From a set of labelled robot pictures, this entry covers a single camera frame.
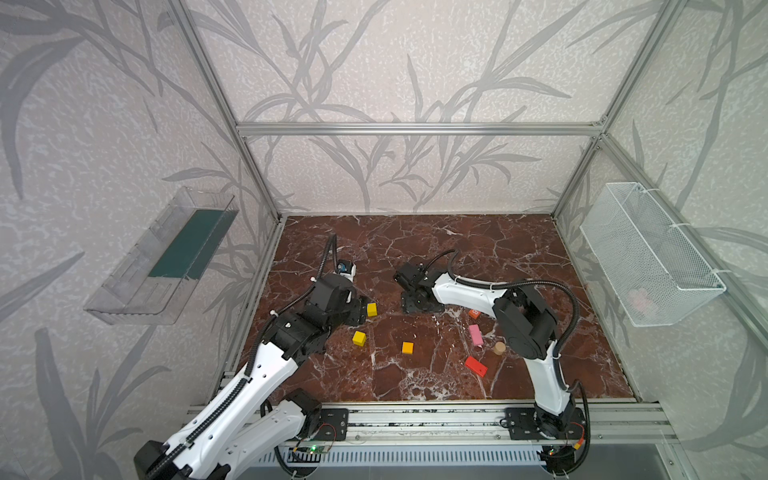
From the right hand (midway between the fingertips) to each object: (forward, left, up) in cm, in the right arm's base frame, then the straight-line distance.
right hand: (416, 296), depth 97 cm
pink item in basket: (-12, -55, +20) cm, 60 cm away
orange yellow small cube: (-17, +3, 0) cm, 17 cm away
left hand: (-9, +15, +20) cm, 27 cm away
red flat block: (-22, -16, 0) cm, 27 cm away
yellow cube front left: (-14, +17, +1) cm, 23 cm away
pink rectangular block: (-14, -17, +1) cm, 22 cm away
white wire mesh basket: (-12, -50, +33) cm, 61 cm away
